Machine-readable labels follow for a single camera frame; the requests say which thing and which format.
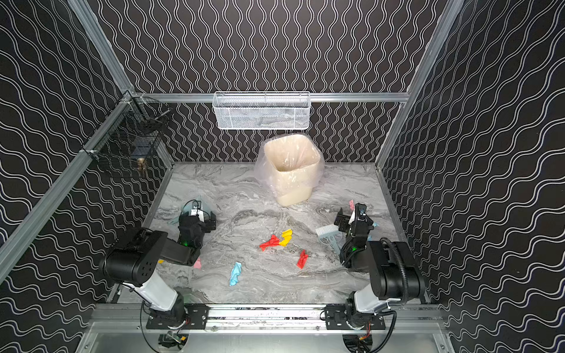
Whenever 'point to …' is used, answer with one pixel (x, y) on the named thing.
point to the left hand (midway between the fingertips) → (206, 213)
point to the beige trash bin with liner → (289, 166)
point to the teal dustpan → (187, 208)
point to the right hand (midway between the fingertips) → (356, 212)
